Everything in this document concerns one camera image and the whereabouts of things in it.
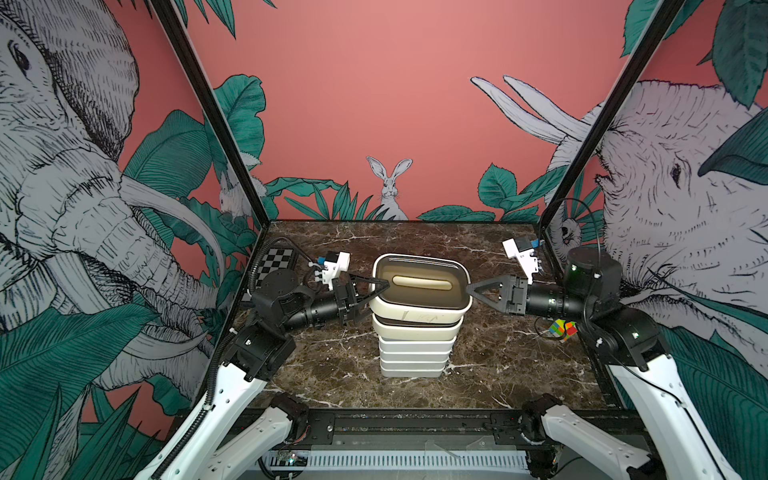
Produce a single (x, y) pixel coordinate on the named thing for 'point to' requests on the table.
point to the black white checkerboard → (273, 259)
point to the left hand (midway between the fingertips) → (387, 295)
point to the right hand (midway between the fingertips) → (472, 290)
